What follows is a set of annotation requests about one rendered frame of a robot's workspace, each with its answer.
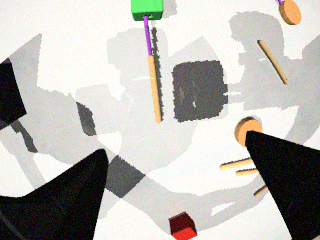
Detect orange round disc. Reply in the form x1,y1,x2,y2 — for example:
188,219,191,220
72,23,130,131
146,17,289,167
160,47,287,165
235,117,263,147

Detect small red cube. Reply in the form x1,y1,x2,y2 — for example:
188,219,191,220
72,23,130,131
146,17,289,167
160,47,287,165
169,213,197,240

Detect orange round wooden button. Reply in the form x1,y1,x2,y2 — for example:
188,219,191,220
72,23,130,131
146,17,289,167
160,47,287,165
279,0,301,25

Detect green block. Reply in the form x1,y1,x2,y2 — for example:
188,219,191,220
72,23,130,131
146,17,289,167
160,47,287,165
131,0,164,21

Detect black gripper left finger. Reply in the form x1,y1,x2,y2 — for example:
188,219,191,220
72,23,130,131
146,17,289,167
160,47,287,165
0,148,109,240

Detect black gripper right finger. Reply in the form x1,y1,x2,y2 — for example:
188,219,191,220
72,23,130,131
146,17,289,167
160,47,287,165
245,131,320,240

